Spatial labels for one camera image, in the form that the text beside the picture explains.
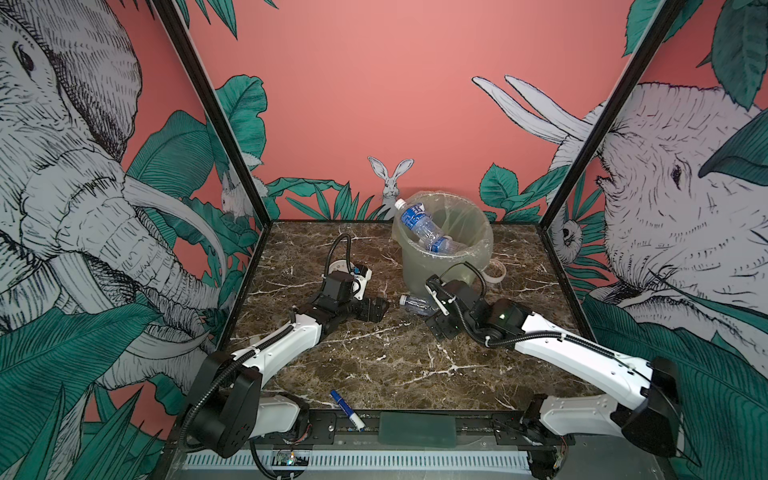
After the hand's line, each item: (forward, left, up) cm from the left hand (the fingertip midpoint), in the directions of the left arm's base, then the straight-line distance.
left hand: (377, 297), depth 85 cm
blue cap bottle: (+13, -21, +8) cm, 26 cm away
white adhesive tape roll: (+13, -41, -12) cm, 44 cm away
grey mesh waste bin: (+10, -18, +15) cm, 26 cm away
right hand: (-7, -16, +6) cm, 19 cm away
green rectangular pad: (-32, -9, -10) cm, 35 cm away
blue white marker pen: (-27, +9, -11) cm, 30 cm away
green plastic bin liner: (+22, -27, +9) cm, 36 cm away
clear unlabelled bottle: (0, -13, -7) cm, 15 cm away
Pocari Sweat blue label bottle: (+14, -11, +19) cm, 26 cm away
